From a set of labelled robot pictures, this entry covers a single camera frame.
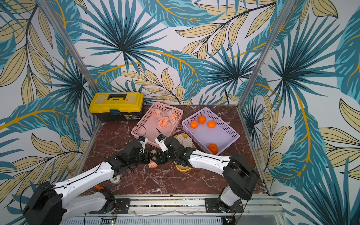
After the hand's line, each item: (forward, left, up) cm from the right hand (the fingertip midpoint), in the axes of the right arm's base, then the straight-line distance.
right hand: (155, 156), depth 80 cm
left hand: (+1, +2, -3) cm, 3 cm away
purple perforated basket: (+27, -34, -12) cm, 45 cm away
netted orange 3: (+31, -31, -6) cm, 44 cm away
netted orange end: (-3, +2, -3) cm, 5 cm away
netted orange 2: (+28, -25, -8) cm, 38 cm away
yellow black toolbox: (+35, +28, +5) cm, 46 cm away
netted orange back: (+37, +2, -4) cm, 38 cm away
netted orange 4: (+27, -38, -8) cm, 48 cm away
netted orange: (+33, -10, -4) cm, 34 cm away
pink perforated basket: (+32, 0, -5) cm, 32 cm away
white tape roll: (-10, +22, -9) cm, 25 cm away
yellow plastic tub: (-5, -14, -5) cm, 16 cm away
